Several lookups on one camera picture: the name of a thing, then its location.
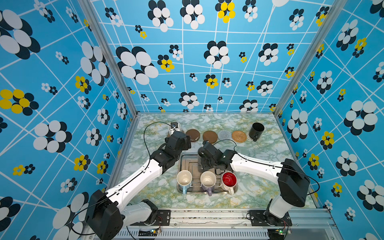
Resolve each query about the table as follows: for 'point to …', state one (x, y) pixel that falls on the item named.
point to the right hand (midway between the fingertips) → (204, 162)
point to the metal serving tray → (191, 162)
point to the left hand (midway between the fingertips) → (183, 136)
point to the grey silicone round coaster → (224, 134)
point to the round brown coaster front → (194, 134)
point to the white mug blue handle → (184, 178)
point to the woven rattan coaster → (239, 136)
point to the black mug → (256, 131)
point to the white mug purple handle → (208, 180)
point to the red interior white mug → (229, 181)
